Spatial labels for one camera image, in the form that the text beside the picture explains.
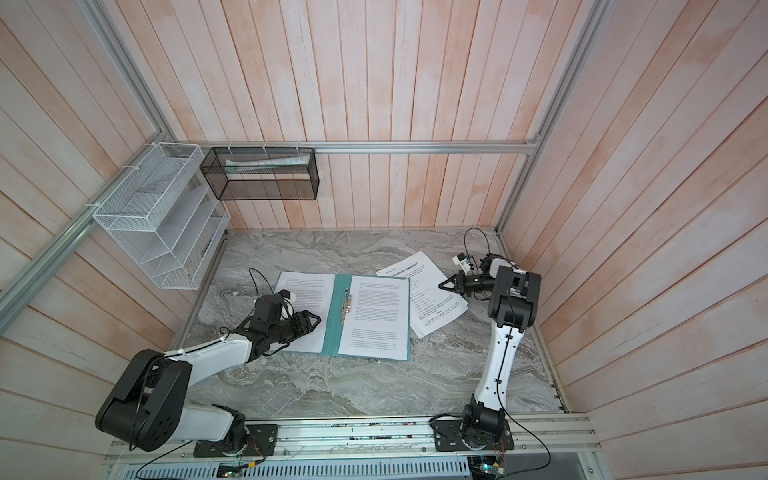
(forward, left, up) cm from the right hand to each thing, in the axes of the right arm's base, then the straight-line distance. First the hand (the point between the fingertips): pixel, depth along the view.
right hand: (442, 285), depth 104 cm
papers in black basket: (+20, +57, +36) cm, 71 cm away
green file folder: (-15, +36, +1) cm, 39 cm away
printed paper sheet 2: (-9, +5, 0) cm, 10 cm away
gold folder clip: (-11, +33, +4) cm, 35 cm away
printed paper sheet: (-5, +45, +2) cm, 46 cm away
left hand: (-19, +42, +5) cm, 46 cm away
